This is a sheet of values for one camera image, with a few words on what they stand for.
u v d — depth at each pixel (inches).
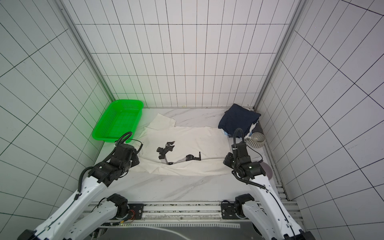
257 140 38.3
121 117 44.8
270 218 16.8
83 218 20.6
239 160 23.2
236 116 40.6
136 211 28.5
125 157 23.8
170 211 29.3
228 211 28.6
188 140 39.8
